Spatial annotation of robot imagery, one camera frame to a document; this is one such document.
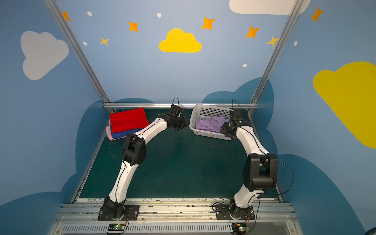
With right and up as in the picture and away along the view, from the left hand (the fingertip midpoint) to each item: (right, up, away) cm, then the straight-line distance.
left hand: (189, 124), depth 101 cm
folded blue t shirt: (-49, -8, -2) cm, 50 cm away
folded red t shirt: (-44, +3, +4) cm, 44 cm away
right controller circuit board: (+25, -52, -29) cm, 65 cm away
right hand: (+24, -3, -9) cm, 26 cm away
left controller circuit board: (-36, -51, -30) cm, 69 cm away
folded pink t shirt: (-58, -5, +3) cm, 59 cm away
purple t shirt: (+18, 0, +8) cm, 20 cm away
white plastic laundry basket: (+16, +10, +14) cm, 23 cm away
